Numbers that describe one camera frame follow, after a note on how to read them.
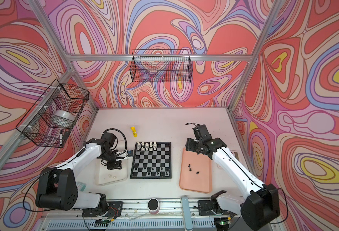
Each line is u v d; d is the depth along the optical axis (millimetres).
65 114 736
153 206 706
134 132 986
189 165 879
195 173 849
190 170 863
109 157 718
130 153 768
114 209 731
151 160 885
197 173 844
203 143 592
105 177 838
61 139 719
